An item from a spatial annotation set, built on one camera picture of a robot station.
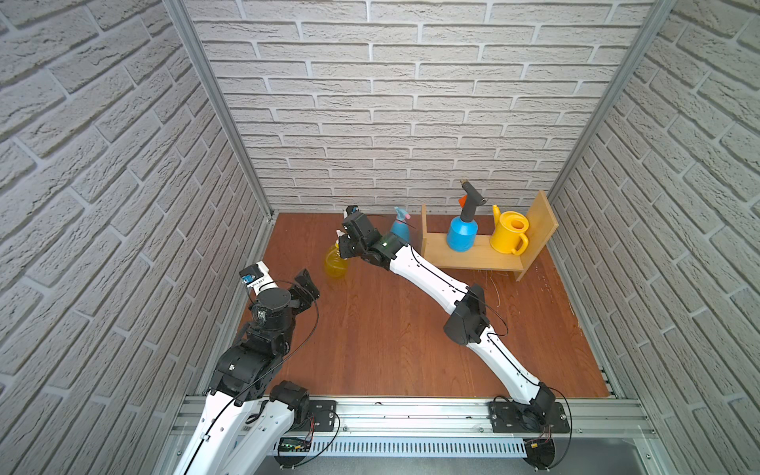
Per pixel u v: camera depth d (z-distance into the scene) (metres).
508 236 0.93
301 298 0.60
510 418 0.73
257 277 0.54
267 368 0.45
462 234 0.93
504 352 0.64
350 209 0.79
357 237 0.69
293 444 0.72
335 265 1.03
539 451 0.71
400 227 1.00
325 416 0.73
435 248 0.99
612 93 0.83
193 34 0.73
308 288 0.61
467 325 0.64
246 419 0.44
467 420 0.76
